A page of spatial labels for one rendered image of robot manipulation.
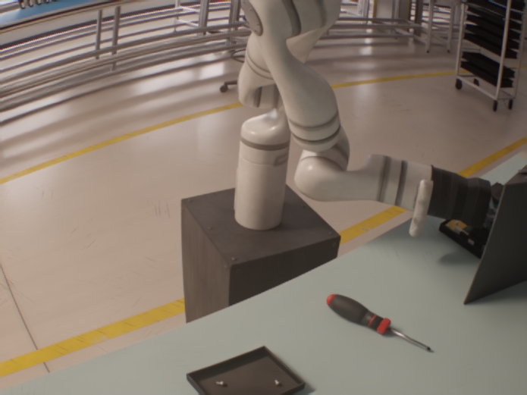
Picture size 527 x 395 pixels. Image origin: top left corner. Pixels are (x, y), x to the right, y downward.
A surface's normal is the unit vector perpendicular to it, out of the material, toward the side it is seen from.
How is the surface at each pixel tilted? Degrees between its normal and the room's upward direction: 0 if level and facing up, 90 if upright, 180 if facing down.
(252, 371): 0
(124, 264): 0
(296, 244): 0
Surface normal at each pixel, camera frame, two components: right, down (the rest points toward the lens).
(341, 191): 0.02, 0.77
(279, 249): 0.09, -0.85
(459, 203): -0.11, 0.51
